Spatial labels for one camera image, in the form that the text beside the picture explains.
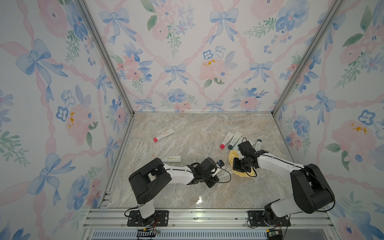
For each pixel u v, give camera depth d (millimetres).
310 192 440
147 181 493
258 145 985
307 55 859
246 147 734
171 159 941
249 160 674
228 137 1044
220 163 780
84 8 692
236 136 1042
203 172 689
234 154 945
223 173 860
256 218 733
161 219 737
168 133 1067
